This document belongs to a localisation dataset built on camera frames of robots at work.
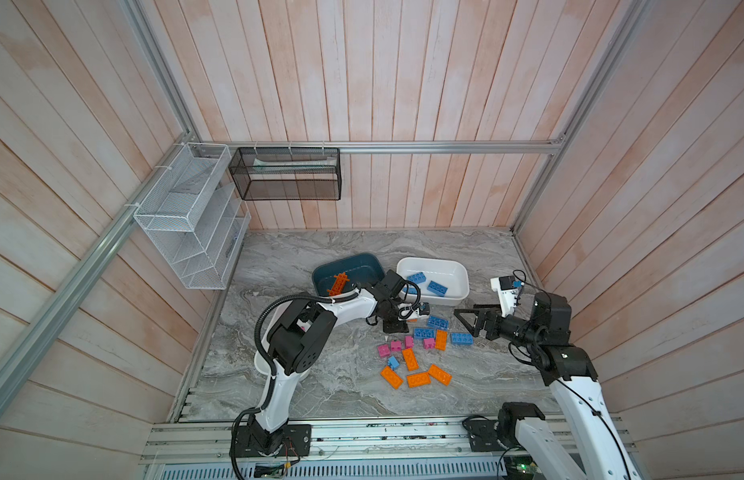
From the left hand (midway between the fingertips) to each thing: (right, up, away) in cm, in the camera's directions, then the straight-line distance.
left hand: (403, 324), depth 93 cm
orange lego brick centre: (+1, -9, -8) cm, 12 cm away
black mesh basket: (-41, +52, +13) cm, 68 cm away
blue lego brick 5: (+6, +14, +10) cm, 19 cm away
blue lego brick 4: (+6, -2, -3) cm, 7 cm away
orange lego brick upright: (+12, -4, -2) cm, 12 cm away
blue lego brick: (+13, +11, +7) cm, 18 cm away
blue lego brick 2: (+1, +12, -10) cm, 16 cm away
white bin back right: (+15, +13, +10) cm, 22 cm away
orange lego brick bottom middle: (+3, -13, -10) cm, 17 cm away
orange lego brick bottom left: (-5, -13, -10) cm, 17 cm away
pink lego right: (+7, -4, -5) cm, 10 cm away
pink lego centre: (+1, -4, -5) cm, 7 cm away
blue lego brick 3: (+11, +1, -1) cm, 11 cm away
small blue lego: (-4, -9, -9) cm, 13 cm away
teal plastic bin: (-13, +17, +14) cm, 26 cm away
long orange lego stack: (-21, +12, +8) cm, 26 cm away
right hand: (+14, +8, -19) cm, 25 cm away
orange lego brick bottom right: (+9, -12, -10) cm, 18 cm away
